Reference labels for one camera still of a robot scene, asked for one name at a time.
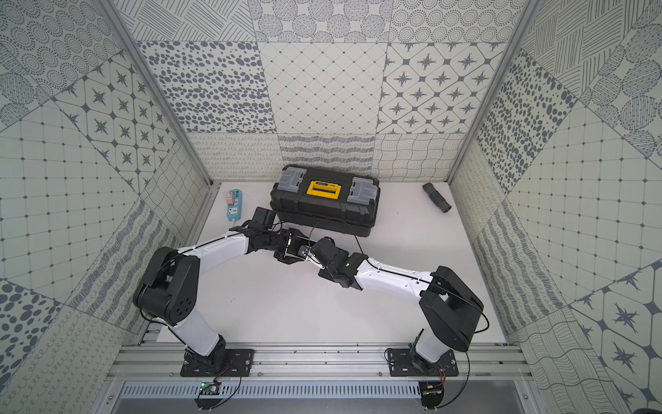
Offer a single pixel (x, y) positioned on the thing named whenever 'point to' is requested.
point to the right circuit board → (432, 393)
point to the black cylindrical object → (436, 197)
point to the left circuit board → (209, 388)
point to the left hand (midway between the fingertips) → (304, 238)
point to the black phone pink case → (296, 243)
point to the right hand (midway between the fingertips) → (332, 256)
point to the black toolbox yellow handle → (331, 200)
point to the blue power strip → (234, 211)
